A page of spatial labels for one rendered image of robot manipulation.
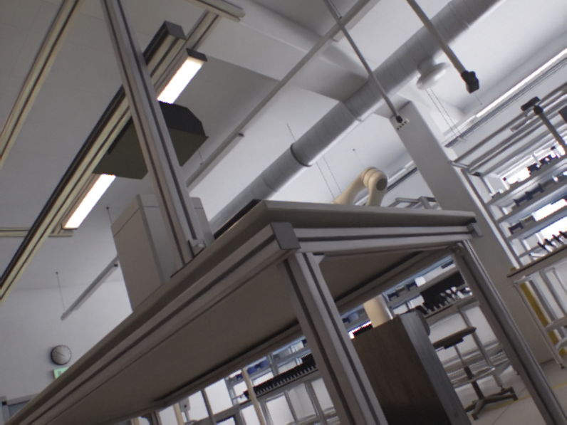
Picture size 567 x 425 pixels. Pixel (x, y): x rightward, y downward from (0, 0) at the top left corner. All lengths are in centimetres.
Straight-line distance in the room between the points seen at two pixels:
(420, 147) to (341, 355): 519
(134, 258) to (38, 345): 724
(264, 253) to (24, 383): 741
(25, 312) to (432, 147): 662
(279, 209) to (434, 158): 505
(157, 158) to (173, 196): 9
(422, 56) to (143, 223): 424
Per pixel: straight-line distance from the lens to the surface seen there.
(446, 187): 559
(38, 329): 827
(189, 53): 162
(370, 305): 201
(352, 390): 67
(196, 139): 130
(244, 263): 70
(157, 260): 91
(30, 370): 805
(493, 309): 132
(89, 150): 129
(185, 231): 82
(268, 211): 66
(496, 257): 540
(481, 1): 485
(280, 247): 65
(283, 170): 567
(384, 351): 193
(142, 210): 96
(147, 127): 94
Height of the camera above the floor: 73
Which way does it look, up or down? 23 degrees up
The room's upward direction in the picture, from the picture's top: 24 degrees counter-clockwise
